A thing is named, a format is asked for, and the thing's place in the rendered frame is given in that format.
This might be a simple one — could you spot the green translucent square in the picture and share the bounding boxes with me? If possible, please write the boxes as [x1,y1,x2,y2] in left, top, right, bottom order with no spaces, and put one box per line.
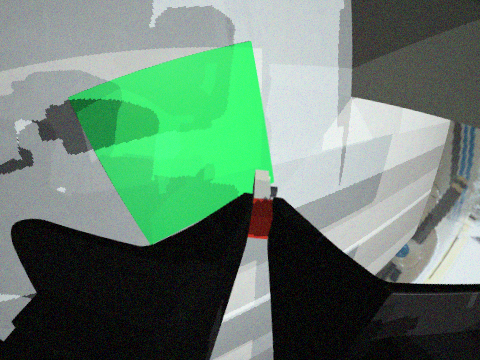
[69,41,275,244]

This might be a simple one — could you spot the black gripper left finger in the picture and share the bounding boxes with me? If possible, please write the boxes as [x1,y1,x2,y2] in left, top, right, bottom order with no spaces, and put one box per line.
[11,192,255,360]

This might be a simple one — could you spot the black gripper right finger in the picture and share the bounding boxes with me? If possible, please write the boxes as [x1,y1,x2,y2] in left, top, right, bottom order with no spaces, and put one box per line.
[267,197,480,360]

